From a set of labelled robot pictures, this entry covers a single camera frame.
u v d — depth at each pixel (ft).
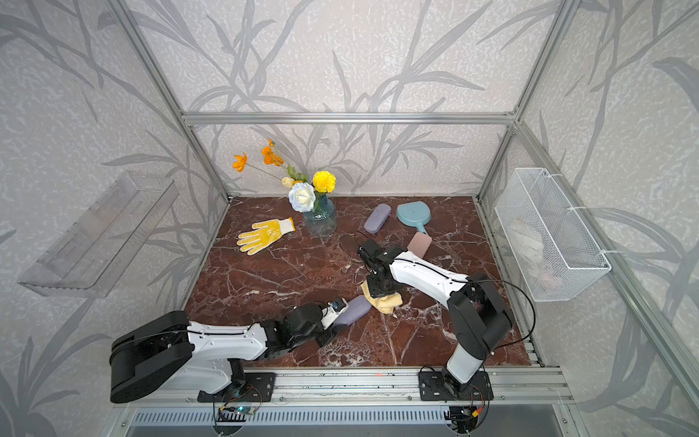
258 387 2.40
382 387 2.47
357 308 2.77
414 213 3.67
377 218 3.58
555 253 1.96
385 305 2.64
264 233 3.55
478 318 1.47
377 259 2.07
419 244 3.34
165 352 1.52
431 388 2.40
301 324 2.07
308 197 2.48
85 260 2.11
